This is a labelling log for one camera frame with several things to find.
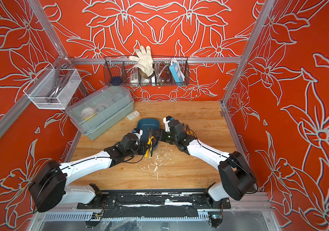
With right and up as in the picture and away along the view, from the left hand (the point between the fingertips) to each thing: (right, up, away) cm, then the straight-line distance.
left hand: (150, 145), depth 83 cm
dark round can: (-26, +42, +14) cm, 51 cm away
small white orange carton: (-16, +18, +27) cm, 36 cm away
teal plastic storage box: (-1, +12, +23) cm, 26 cm away
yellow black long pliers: (0, -3, -4) cm, 5 cm away
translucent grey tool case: (-36, +20, +6) cm, 41 cm away
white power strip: (-12, +42, +11) cm, 45 cm away
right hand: (+1, +7, -3) cm, 7 cm away
